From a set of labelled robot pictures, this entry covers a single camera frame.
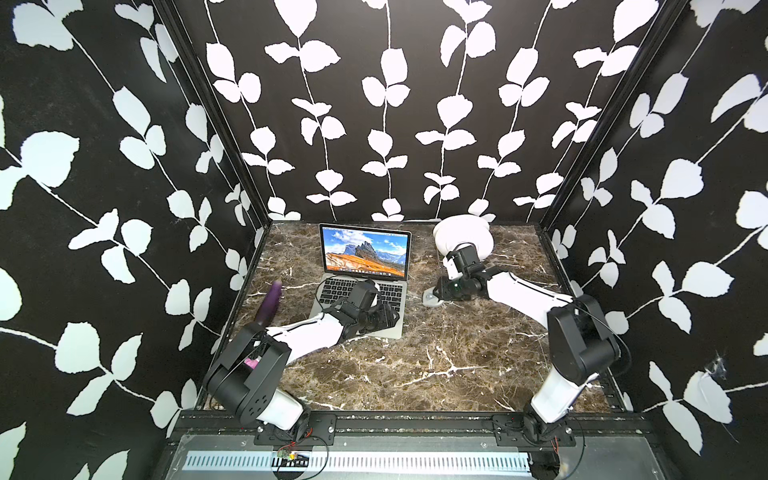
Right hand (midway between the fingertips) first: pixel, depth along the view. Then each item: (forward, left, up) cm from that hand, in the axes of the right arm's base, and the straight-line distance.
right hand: (435, 286), depth 93 cm
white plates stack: (+17, -7, +8) cm, 20 cm away
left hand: (-9, +13, -1) cm, 15 cm away
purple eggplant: (-5, +53, -4) cm, 53 cm away
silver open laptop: (+11, +27, +2) cm, 29 cm away
